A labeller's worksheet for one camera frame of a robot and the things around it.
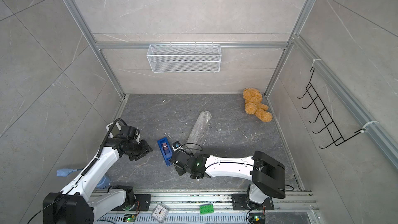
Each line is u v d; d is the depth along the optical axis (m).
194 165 0.58
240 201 0.73
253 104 0.95
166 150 0.86
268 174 0.42
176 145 0.69
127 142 0.63
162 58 1.01
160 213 0.69
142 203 0.74
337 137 0.61
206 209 0.69
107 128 0.95
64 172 0.61
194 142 0.88
